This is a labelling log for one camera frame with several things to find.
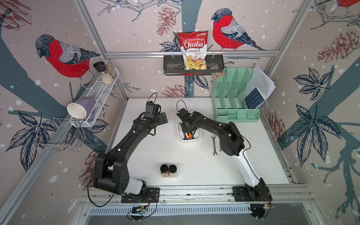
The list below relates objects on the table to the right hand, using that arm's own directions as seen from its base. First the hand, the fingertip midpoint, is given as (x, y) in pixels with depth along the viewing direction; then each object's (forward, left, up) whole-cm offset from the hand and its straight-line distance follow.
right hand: (186, 128), depth 101 cm
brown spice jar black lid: (-32, +11, +8) cm, 35 cm away
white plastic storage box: (-6, -8, 0) cm, 10 cm away
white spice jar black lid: (-32, +6, +10) cm, 34 cm away
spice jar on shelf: (+12, +49, +36) cm, 62 cm away
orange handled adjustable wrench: (-6, -3, +1) cm, 7 cm away
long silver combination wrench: (-7, 0, 0) cm, 7 cm away
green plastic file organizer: (+35, -37, 0) cm, 51 cm away
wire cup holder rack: (-23, +57, +29) cm, 68 cm away
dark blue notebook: (+21, -51, +11) cm, 56 cm away
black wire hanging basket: (+30, +9, +34) cm, 46 cm away
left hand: (-1, +16, +18) cm, 24 cm away
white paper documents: (+27, -53, +24) cm, 64 cm away
